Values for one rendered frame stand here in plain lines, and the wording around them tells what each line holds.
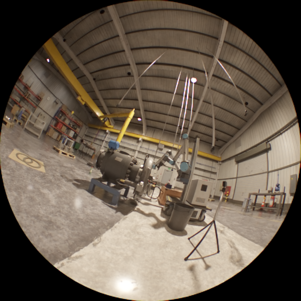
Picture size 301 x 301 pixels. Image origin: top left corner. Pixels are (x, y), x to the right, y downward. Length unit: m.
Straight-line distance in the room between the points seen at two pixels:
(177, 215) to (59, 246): 1.25
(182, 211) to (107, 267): 1.04
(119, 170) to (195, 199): 1.48
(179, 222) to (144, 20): 8.83
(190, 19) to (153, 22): 2.22
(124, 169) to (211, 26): 8.06
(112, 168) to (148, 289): 1.63
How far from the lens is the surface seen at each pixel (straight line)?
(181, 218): 1.34
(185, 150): 1.75
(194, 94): 9.46
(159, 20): 7.70
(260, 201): 9.06
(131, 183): 1.42
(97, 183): 1.67
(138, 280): 0.73
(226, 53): 8.08
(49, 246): 0.77
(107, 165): 1.71
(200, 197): 1.93
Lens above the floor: 0.63
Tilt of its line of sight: 15 degrees up
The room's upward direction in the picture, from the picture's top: 19 degrees clockwise
